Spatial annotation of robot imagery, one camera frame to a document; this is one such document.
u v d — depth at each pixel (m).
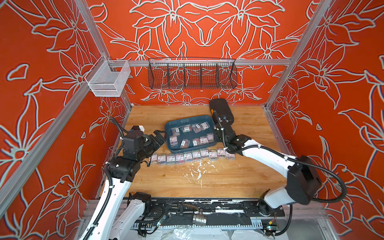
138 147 0.52
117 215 0.43
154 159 0.88
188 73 1.01
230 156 0.90
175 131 1.01
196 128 1.03
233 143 0.61
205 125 1.03
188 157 0.89
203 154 0.90
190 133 1.02
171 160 0.88
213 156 0.90
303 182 0.43
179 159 0.88
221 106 1.17
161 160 0.88
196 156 0.90
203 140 0.97
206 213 0.73
